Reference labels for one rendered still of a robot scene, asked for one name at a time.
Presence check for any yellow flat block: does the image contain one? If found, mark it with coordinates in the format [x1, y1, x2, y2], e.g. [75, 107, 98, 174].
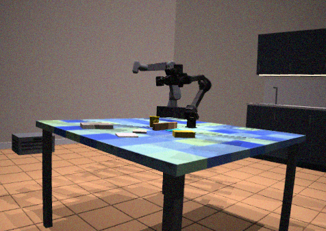
[172, 130, 196, 138]

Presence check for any dark yellow cup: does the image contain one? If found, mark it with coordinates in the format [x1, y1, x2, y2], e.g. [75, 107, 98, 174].
[149, 116, 160, 127]

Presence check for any tan rectangular bar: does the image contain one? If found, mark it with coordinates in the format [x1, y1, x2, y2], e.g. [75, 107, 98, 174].
[152, 122, 177, 131]

